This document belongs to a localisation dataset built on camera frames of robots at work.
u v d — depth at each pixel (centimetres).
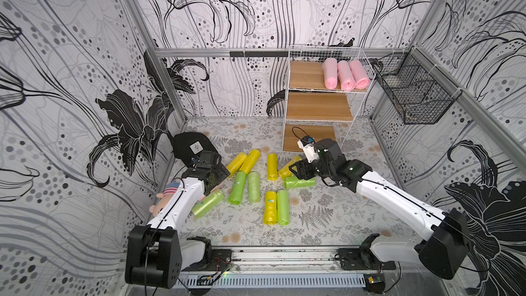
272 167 95
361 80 72
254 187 88
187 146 98
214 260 73
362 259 65
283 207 82
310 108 87
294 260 75
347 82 70
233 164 96
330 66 76
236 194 86
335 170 57
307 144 68
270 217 80
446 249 38
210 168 65
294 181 88
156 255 40
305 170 66
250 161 96
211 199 84
